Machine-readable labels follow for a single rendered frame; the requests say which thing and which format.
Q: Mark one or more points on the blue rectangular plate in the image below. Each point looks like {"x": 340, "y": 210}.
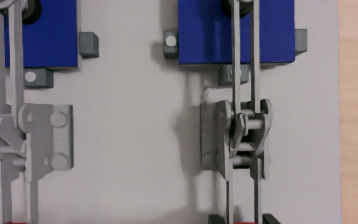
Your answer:
{"x": 52, "y": 42}

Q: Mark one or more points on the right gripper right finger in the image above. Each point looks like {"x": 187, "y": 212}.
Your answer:
{"x": 268, "y": 218}

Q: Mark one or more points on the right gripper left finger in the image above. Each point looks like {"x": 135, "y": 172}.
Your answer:
{"x": 215, "y": 219}

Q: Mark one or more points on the grey metal plate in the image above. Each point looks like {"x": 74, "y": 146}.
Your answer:
{"x": 136, "y": 123}

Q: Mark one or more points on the blue rectangular block with white stripe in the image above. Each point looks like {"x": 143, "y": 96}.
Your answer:
{"x": 205, "y": 34}

